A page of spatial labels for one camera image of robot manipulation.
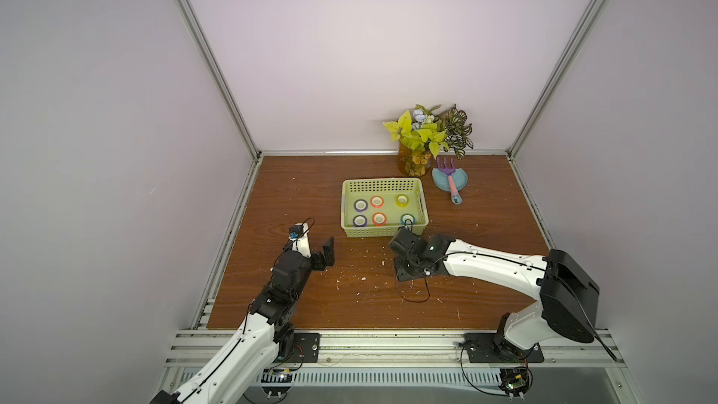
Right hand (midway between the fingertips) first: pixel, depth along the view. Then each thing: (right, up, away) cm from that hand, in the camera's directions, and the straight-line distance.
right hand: (400, 266), depth 82 cm
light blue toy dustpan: (+20, +26, +28) cm, 43 cm away
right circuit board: (+28, -26, -13) cm, 40 cm away
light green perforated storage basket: (-2, +23, +24) cm, 33 cm away
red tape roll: (-6, +12, +16) cm, 20 cm away
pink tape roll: (-6, +17, +21) cm, 28 cm away
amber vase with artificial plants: (+10, +42, +10) cm, 45 cm away
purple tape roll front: (-13, +11, +15) cm, 23 cm away
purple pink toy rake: (+24, +30, +32) cm, 50 cm away
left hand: (-24, +9, -1) cm, 25 cm away
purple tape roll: (-13, +16, +21) cm, 29 cm away
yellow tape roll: (+3, +18, +21) cm, 28 cm away
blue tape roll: (+5, +12, +16) cm, 20 cm away
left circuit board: (-34, -28, -10) cm, 45 cm away
